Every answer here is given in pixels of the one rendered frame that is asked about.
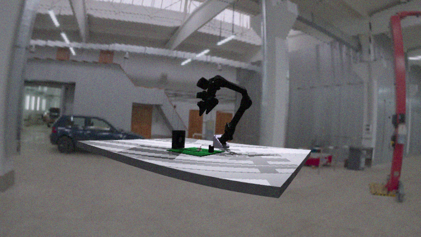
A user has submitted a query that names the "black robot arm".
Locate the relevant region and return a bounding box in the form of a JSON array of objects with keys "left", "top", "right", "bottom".
[{"left": 196, "top": 75, "right": 252, "bottom": 145}]

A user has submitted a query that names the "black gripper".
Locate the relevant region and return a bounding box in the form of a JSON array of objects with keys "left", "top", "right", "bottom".
[{"left": 197, "top": 91, "right": 218, "bottom": 116}]

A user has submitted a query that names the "green circuit board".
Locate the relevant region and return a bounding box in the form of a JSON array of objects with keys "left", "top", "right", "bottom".
[{"left": 167, "top": 147, "right": 225, "bottom": 157}]

